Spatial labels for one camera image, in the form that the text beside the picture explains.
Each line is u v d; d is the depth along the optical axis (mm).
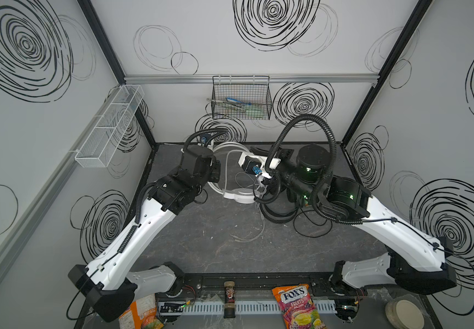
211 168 589
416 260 389
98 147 871
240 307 705
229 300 680
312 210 398
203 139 553
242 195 660
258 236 848
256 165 413
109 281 367
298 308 667
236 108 859
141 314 654
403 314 631
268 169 409
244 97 889
